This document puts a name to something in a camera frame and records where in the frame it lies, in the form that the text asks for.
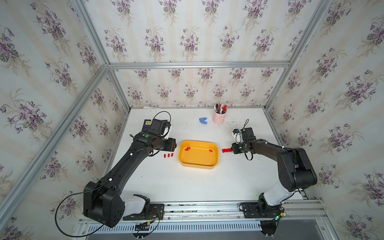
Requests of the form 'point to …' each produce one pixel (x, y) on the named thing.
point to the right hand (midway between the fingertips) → (235, 147)
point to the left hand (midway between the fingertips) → (173, 145)
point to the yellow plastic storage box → (202, 155)
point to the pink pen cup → (219, 118)
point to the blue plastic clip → (202, 120)
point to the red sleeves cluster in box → (187, 148)
